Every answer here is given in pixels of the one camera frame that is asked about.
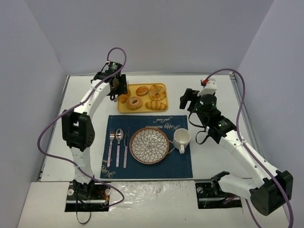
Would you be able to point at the round glazed bun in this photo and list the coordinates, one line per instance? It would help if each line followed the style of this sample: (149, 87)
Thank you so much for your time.
(142, 90)

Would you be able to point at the silver fork pink handle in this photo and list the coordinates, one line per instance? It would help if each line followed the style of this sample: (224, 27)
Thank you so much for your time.
(111, 138)

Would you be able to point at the aluminium frame rail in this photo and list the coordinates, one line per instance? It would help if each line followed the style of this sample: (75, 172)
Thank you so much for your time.
(239, 91)

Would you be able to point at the white ceramic cup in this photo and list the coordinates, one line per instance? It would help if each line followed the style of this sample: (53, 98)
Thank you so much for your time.
(181, 139)

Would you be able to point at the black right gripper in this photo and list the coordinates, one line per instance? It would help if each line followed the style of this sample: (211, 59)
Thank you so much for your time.
(188, 99)

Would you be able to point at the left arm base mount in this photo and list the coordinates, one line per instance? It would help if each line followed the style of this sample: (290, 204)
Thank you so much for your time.
(97, 202)

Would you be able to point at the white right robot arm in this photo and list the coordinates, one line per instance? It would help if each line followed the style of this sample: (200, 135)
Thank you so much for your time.
(268, 188)

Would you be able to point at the large orange striped croissant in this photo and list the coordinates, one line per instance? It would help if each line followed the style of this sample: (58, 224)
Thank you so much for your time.
(124, 97)

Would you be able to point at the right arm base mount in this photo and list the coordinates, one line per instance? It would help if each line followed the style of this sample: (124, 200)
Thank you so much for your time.
(207, 199)

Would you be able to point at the sugared ring donut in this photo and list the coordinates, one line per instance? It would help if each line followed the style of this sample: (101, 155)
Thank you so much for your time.
(134, 103)

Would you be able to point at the silver spoon pink handle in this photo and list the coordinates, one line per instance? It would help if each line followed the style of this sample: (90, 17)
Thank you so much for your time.
(119, 136)

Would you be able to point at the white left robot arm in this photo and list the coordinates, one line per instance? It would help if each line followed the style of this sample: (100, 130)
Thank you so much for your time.
(77, 128)

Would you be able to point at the small striped croissant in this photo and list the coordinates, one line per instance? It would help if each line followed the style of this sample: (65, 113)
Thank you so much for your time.
(156, 105)

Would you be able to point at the floral patterned ceramic plate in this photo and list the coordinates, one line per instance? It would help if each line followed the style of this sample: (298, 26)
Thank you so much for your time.
(149, 145)

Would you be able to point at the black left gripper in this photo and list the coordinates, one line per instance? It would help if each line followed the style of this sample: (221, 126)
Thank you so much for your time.
(121, 86)

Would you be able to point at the silver knife pink handle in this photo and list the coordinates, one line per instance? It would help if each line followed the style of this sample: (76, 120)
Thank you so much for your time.
(126, 148)

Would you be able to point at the curled brown croissant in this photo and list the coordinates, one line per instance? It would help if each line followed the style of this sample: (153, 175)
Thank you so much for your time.
(156, 92)

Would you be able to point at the blue cloth placemat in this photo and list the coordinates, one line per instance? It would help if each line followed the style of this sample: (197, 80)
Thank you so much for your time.
(173, 166)

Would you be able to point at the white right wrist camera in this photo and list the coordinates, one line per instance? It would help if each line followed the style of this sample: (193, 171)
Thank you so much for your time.
(209, 86)

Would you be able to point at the yellow plastic tray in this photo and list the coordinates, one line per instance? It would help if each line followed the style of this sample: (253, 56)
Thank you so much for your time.
(124, 110)

